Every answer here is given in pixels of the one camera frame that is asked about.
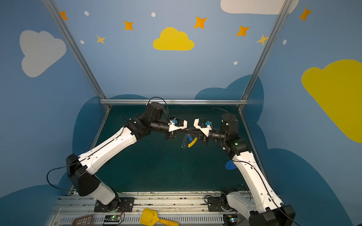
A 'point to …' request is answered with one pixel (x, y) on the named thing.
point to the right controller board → (232, 219)
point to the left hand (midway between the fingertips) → (188, 128)
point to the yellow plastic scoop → (149, 217)
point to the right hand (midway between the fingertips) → (191, 127)
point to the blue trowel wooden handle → (230, 165)
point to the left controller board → (112, 218)
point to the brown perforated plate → (86, 220)
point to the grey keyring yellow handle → (183, 145)
